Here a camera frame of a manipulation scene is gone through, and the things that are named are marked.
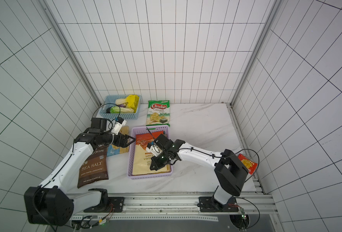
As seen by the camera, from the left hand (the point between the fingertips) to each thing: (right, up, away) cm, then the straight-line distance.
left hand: (127, 140), depth 80 cm
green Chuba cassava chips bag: (+15, +16, +34) cm, 40 cm away
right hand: (+13, -15, -5) cm, 20 cm away
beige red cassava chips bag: (+8, -11, +3) cm, 14 cm away
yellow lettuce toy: (-5, +25, +30) cm, 39 cm away
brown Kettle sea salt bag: (-20, -17, +2) cm, 26 cm away
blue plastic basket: (-27, +26, +39) cm, 54 cm away
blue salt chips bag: (-12, -8, +10) cm, 18 cm away
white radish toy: (-17, +25, +35) cm, 46 cm away
